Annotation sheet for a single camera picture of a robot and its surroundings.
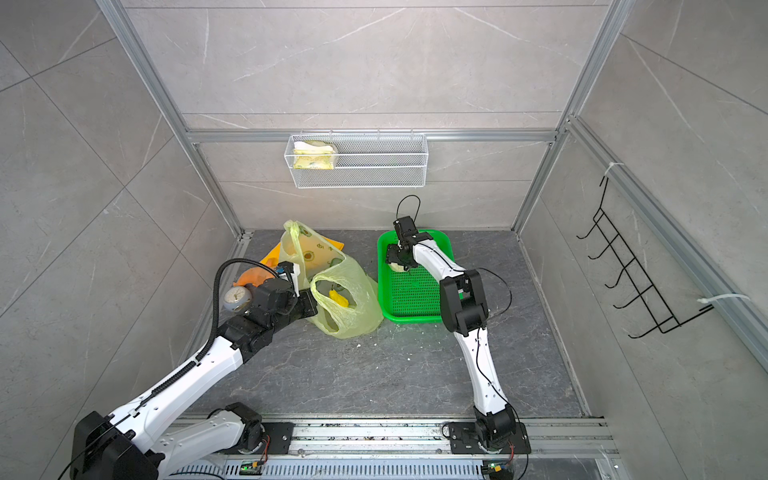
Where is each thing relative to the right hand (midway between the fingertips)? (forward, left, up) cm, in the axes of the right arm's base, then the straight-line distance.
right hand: (397, 256), depth 107 cm
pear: (-6, 0, +2) cm, 6 cm away
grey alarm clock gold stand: (-16, +54, -1) cm, 56 cm away
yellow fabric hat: (-9, +25, +14) cm, 30 cm away
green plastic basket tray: (-14, -5, -4) cm, 15 cm away
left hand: (-24, +21, +16) cm, 36 cm away
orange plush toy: (-9, +49, +2) cm, 50 cm away
